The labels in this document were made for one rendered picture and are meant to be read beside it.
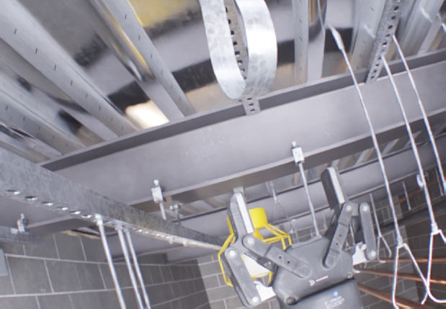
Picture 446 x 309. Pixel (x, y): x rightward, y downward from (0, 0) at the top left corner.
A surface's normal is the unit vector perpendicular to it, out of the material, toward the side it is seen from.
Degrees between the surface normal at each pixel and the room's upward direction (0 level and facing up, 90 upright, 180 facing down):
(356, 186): 90
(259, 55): 133
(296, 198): 90
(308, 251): 85
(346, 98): 90
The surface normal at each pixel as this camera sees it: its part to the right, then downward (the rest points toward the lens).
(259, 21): 0.26, -0.12
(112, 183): -0.15, -0.25
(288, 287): 0.17, -0.40
